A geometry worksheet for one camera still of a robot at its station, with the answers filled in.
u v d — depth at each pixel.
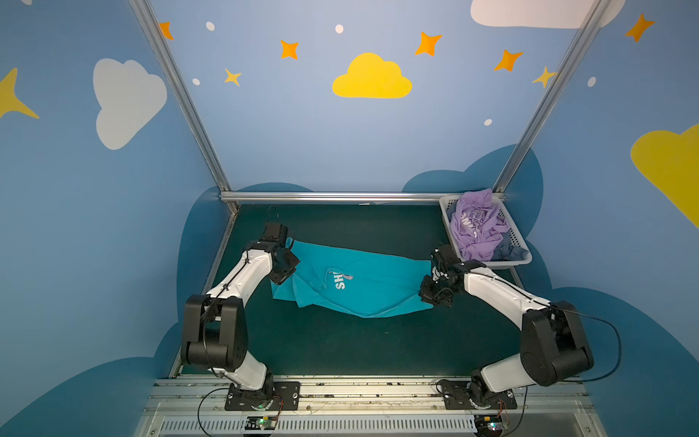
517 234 1.01
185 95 0.84
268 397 0.67
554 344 0.45
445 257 0.72
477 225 1.01
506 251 1.01
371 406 0.73
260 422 0.71
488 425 0.72
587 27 0.72
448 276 0.66
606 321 0.43
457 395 0.75
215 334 0.44
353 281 0.98
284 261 0.78
